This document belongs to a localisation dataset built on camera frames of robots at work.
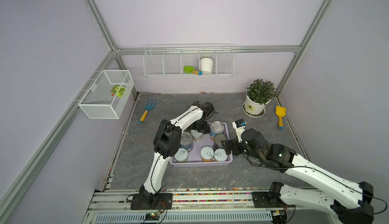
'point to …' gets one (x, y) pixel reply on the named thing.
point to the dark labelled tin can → (218, 138)
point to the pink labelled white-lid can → (196, 135)
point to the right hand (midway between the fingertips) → (228, 139)
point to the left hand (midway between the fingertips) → (199, 132)
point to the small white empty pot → (206, 65)
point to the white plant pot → (253, 107)
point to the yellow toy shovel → (280, 111)
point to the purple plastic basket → (194, 159)
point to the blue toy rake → (147, 107)
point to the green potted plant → (261, 91)
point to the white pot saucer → (251, 115)
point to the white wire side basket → (109, 95)
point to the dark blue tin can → (186, 141)
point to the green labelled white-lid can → (181, 155)
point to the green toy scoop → (189, 69)
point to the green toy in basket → (120, 91)
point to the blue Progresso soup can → (217, 127)
